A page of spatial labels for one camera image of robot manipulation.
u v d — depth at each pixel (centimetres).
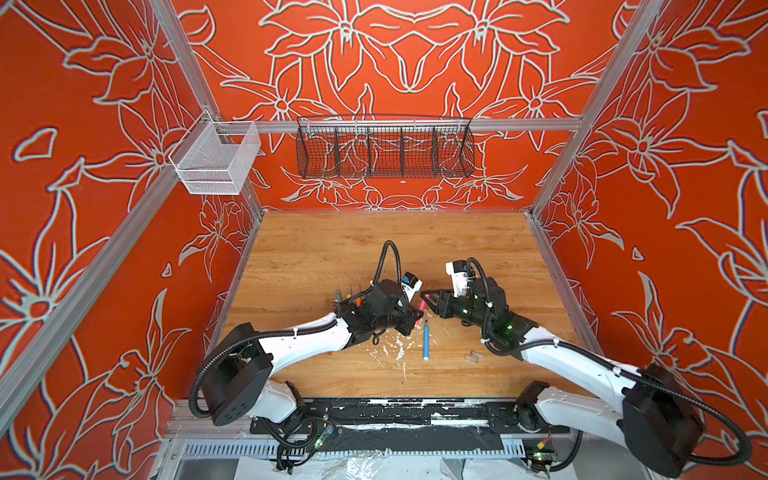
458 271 72
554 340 52
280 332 47
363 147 101
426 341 85
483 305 59
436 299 73
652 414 40
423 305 78
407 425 73
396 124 92
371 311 62
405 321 71
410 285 71
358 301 64
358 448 70
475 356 81
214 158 93
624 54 76
